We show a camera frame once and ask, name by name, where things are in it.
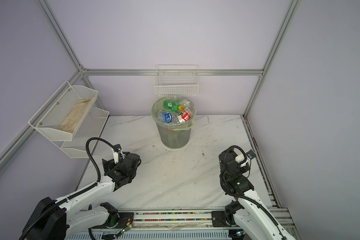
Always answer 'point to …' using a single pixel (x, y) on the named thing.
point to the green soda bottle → (173, 105)
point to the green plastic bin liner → (175, 113)
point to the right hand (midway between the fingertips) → (235, 151)
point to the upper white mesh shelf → (66, 113)
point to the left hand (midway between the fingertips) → (112, 156)
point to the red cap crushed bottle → (185, 115)
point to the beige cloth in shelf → (69, 123)
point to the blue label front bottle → (166, 117)
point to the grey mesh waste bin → (174, 138)
